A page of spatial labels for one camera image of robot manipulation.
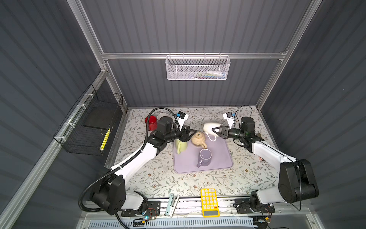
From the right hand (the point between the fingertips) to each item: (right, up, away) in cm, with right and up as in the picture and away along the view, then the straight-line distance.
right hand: (214, 131), depth 81 cm
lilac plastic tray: (-16, -21, +11) cm, 28 cm away
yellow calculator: (-4, -37, -7) cm, 38 cm away
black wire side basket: (-68, +2, -9) cm, 68 cm away
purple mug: (-5, -16, +2) cm, 17 cm away
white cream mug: (-4, +2, 0) cm, 5 cm away
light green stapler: (-24, -38, -7) cm, 45 cm away
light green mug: (-20, -10, +8) cm, 24 cm away
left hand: (-13, +2, -3) cm, 14 cm away
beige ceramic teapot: (-8, -6, +10) cm, 14 cm away
